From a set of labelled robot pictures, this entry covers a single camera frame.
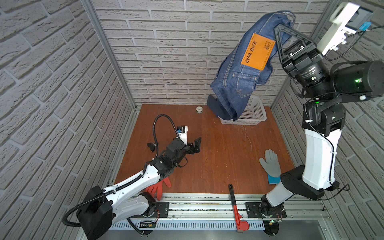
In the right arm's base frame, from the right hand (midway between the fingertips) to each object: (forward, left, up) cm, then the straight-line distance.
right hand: (280, 25), depth 29 cm
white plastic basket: (+41, -32, -74) cm, 91 cm away
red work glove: (-9, +39, -75) cm, 85 cm away
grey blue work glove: (-2, -29, -76) cm, 82 cm away
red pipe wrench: (-29, -1, -73) cm, 79 cm away
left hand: (+10, +17, -54) cm, 57 cm away
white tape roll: (+49, +11, -74) cm, 89 cm away
